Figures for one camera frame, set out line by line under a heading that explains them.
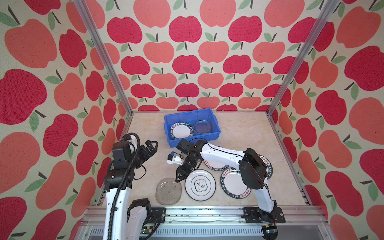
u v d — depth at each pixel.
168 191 0.82
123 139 0.61
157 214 0.75
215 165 0.90
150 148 0.63
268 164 0.91
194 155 0.64
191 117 1.18
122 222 0.41
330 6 0.69
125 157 0.51
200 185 0.84
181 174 0.71
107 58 0.89
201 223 0.73
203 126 1.11
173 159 0.75
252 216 0.73
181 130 1.08
